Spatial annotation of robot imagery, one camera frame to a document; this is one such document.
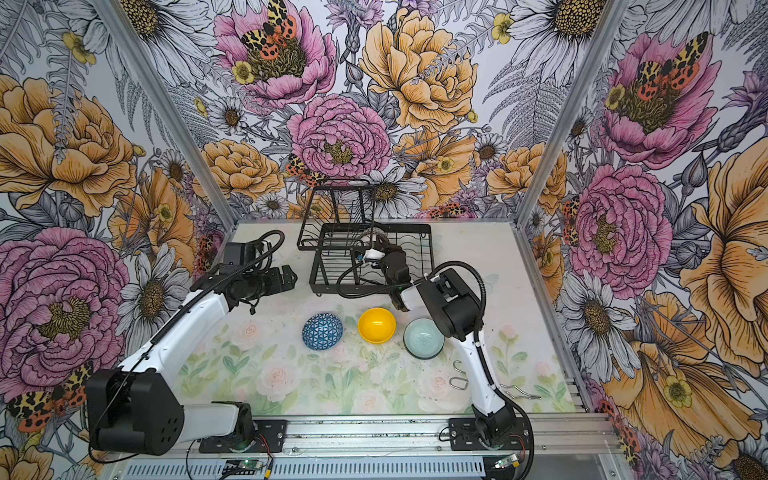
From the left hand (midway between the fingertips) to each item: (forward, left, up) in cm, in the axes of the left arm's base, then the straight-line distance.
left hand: (280, 289), depth 85 cm
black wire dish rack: (+33, -13, -5) cm, 35 cm away
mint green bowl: (-11, -40, -10) cm, 42 cm away
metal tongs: (-24, -64, -14) cm, 70 cm away
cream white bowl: (+11, -26, +2) cm, 28 cm away
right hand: (+21, -28, -2) cm, 35 cm away
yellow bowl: (-6, -26, -12) cm, 30 cm away
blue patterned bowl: (-6, -10, -13) cm, 18 cm away
